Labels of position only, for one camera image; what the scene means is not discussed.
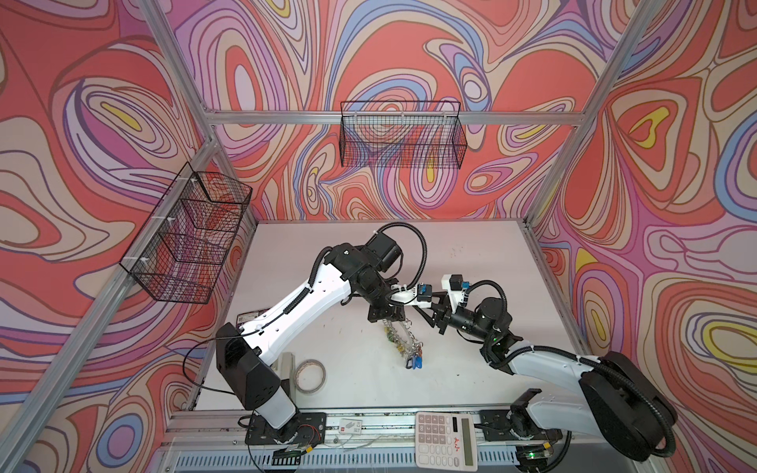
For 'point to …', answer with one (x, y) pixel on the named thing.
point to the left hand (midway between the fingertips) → (406, 314)
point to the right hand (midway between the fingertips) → (418, 307)
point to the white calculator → (446, 441)
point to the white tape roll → (309, 376)
